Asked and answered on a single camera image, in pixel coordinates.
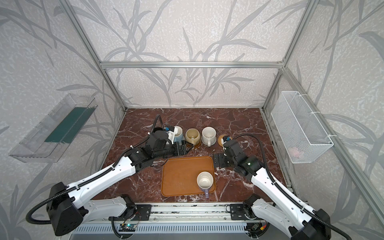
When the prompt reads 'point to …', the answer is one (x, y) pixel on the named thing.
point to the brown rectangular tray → (179, 175)
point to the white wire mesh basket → (304, 137)
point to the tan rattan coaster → (219, 139)
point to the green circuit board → (127, 227)
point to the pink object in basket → (294, 151)
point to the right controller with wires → (259, 227)
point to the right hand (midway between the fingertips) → (220, 151)
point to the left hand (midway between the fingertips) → (190, 144)
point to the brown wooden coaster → (198, 145)
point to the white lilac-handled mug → (205, 180)
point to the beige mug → (193, 135)
